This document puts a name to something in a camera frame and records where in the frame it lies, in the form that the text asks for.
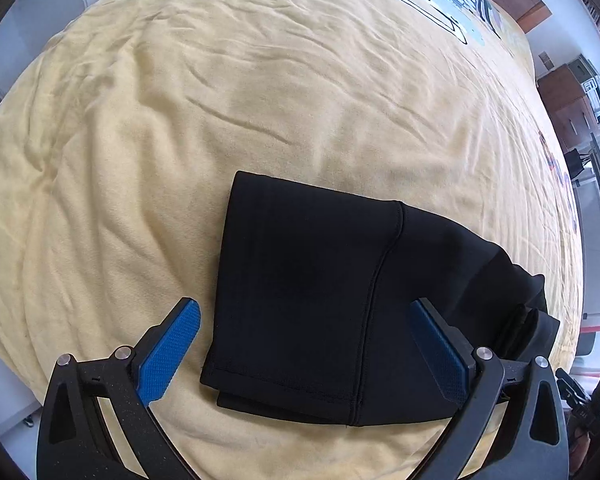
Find yellow printed bed cover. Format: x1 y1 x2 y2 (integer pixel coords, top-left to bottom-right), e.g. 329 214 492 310
0 0 585 480

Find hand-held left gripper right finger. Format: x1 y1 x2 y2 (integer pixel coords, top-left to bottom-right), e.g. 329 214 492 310
409 298 572 480

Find black pants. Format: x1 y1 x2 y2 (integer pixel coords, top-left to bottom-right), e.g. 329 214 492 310
201 170 561 427

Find wooden dresser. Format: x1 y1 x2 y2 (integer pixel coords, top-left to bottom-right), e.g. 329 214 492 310
536 66 600 153

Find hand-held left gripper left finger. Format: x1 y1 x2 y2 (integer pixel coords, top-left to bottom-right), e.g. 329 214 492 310
36 297 202 480

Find black bag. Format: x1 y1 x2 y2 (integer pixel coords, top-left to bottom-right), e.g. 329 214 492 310
565 149 590 177

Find white printer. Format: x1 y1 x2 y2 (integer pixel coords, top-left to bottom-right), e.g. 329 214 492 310
581 76 600 116

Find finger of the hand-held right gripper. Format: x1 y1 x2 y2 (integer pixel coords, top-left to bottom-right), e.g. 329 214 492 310
555 367 600 428

